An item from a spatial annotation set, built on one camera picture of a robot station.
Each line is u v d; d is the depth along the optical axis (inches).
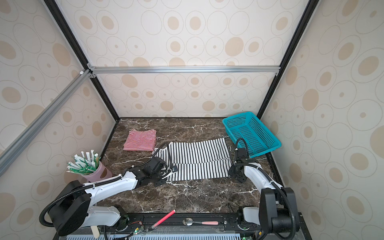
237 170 25.9
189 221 30.0
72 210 16.2
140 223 28.7
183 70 62.8
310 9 27.0
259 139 41.7
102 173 31.8
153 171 26.1
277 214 16.4
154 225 28.7
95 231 28.0
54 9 26.6
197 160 38.1
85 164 30.0
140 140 41.1
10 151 20.3
